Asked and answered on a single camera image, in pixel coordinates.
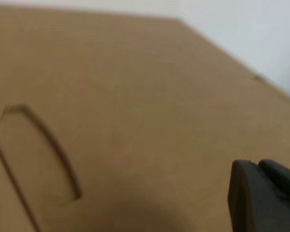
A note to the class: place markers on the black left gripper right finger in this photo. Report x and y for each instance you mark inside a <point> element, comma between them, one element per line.
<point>277,173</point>

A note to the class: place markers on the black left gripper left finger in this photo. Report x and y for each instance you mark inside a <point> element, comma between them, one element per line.
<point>255,203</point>

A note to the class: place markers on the cardboard drawer shoebox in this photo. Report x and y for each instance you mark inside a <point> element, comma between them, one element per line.
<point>114,123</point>

